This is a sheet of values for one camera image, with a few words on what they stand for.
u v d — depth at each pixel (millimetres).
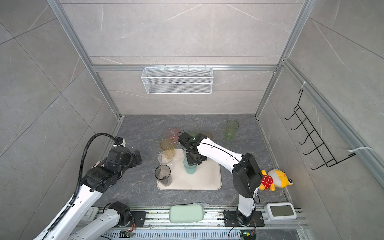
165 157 921
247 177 462
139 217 733
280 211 733
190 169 798
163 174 839
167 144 922
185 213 731
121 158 536
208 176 884
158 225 730
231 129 963
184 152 929
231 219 731
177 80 1001
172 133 1033
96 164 855
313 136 684
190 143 620
